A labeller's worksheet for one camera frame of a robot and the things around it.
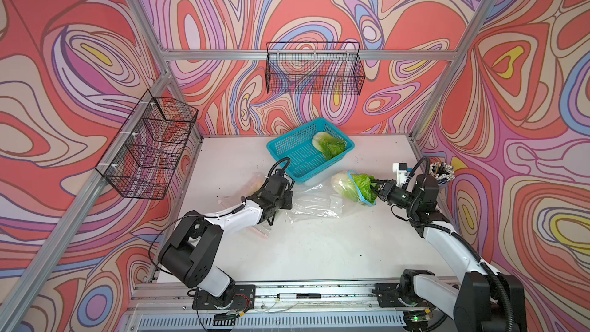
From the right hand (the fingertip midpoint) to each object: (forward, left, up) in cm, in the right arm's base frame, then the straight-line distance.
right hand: (367, 187), depth 80 cm
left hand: (+4, +28, -11) cm, 30 cm away
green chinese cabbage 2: (+26, +9, -7) cm, 28 cm away
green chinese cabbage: (-2, +4, +2) cm, 5 cm away
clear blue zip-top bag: (+4, +12, -14) cm, 19 cm away
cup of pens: (+6, -29, -1) cm, 30 cm away
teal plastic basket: (+25, +20, -16) cm, 36 cm away
